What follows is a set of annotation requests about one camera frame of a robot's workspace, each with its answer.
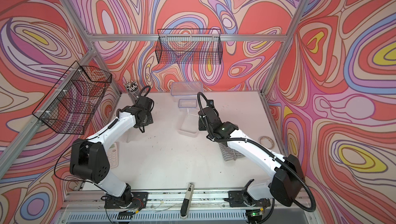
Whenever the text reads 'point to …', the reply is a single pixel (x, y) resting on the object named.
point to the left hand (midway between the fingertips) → (148, 121)
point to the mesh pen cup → (132, 86)
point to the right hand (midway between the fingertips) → (205, 122)
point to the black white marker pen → (186, 203)
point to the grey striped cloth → (229, 154)
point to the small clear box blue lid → (187, 105)
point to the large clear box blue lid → (186, 90)
